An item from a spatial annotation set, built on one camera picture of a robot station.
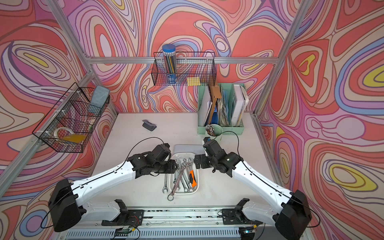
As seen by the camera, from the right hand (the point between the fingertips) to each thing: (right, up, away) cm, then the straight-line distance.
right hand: (203, 163), depth 79 cm
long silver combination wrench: (-17, -16, -5) cm, 23 cm away
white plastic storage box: (-10, -12, +7) cm, 17 cm away
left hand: (-14, -2, -1) cm, 15 cm away
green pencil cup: (+11, +16, +16) cm, 25 cm away
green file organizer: (+13, +34, +14) cm, 39 cm away
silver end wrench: (-22, -15, +5) cm, 27 cm away
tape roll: (-68, +17, -12) cm, 71 cm away
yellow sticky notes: (-5, +48, +12) cm, 50 cm away
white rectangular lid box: (-2, +5, +17) cm, 18 cm away
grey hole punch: (-39, +20, +30) cm, 53 cm away
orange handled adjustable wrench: (-6, -10, +7) cm, 13 cm away
